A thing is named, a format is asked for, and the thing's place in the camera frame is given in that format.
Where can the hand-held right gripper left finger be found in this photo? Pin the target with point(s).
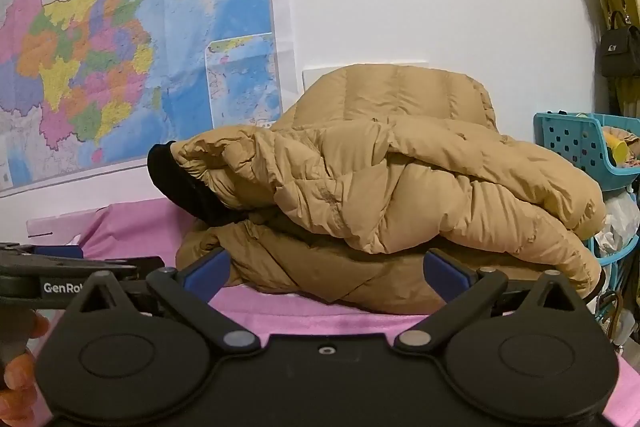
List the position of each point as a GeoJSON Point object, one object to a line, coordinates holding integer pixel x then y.
{"type": "Point", "coordinates": [212, 274]}

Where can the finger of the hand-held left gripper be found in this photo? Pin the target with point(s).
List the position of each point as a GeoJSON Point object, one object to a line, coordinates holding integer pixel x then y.
{"type": "Point", "coordinates": [55, 252]}
{"type": "Point", "coordinates": [125, 266]}

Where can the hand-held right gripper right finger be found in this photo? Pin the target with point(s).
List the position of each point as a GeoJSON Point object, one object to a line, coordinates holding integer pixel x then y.
{"type": "Point", "coordinates": [445, 272]}

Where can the tan down jacket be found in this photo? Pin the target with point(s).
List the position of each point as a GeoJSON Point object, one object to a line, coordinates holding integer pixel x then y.
{"type": "Point", "coordinates": [400, 167]}

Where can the person's left hand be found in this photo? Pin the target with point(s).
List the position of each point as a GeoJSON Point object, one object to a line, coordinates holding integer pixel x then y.
{"type": "Point", "coordinates": [20, 377]}

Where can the pink bed sheet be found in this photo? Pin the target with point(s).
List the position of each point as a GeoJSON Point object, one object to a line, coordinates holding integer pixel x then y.
{"type": "Point", "coordinates": [130, 232]}

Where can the teal perforated plastic basket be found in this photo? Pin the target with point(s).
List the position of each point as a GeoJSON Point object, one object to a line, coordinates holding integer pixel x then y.
{"type": "Point", "coordinates": [565, 142]}

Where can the white plastic bag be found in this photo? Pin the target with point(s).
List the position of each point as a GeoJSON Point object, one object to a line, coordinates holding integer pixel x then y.
{"type": "Point", "coordinates": [622, 217]}

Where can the black handbag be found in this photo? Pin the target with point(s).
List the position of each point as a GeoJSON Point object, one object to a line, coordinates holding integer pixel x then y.
{"type": "Point", "coordinates": [617, 52]}

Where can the white wall socket panel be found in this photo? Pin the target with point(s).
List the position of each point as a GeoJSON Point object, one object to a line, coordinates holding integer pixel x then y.
{"type": "Point", "coordinates": [312, 79]}

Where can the colourful wall map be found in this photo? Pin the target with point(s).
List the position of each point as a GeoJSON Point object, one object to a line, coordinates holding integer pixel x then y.
{"type": "Point", "coordinates": [100, 32]}

